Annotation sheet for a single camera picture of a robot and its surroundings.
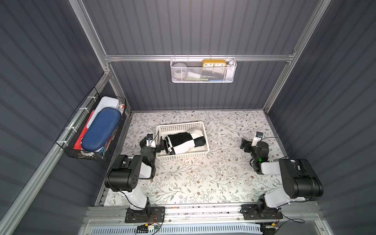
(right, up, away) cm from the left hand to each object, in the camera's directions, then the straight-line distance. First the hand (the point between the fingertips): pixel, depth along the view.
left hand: (154, 137), depth 91 cm
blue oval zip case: (-19, +6, -23) cm, 30 cm away
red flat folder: (-27, -1, -26) cm, 38 cm away
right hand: (+64, -2, +2) cm, 64 cm away
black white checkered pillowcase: (+16, -4, -1) cm, 17 cm away
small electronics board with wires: (0, -44, -19) cm, 48 cm away
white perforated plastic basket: (+29, -9, +3) cm, 31 cm away
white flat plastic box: (-23, +20, -13) cm, 33 cm away
